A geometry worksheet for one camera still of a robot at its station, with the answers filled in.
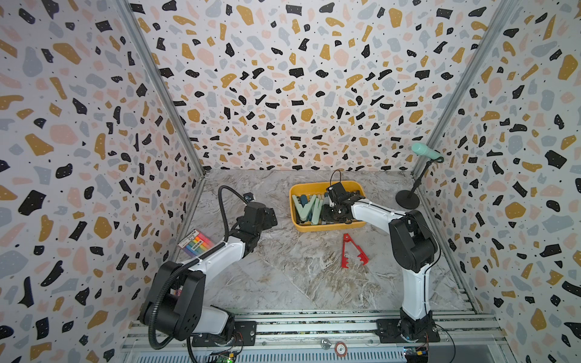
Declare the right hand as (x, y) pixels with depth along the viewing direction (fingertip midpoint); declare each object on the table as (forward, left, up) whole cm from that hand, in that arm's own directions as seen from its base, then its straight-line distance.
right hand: (328, 215), depth 100 cm
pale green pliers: (+1, +5, +2) cm, 6 cm away
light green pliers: (+1, +11, +1) cm, 11 cm away
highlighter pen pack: (-15, +55, -1) cm, 57 cm away
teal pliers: (+10, +12, -1) cm, 15 cm away
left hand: (-6, +25, +9) cm, 27 cm away
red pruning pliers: (-17, -13, -5) cm, 22 cm away
